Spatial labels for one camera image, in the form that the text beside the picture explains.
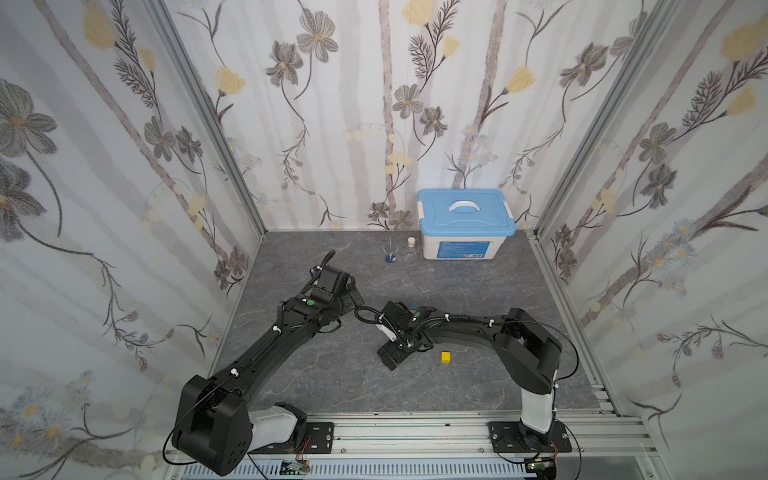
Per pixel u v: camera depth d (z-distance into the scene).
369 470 0.70
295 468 0.70
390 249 1.08
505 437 0.73
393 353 0.80
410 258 1.12
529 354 0.48
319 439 0.74
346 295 0.75
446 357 0.86
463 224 0.99
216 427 0.40
